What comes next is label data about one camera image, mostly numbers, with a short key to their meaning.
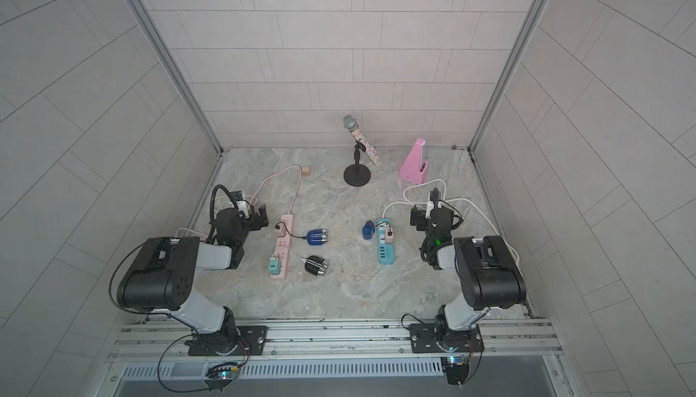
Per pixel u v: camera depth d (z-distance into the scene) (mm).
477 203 981
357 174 1059
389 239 852
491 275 455
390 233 830
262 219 850
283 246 864
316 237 889
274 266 776
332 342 725
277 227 846
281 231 849
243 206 807
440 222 784
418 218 830
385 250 846
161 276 449
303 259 841
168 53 867
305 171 1073
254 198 991
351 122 868
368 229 888
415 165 1043
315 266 825
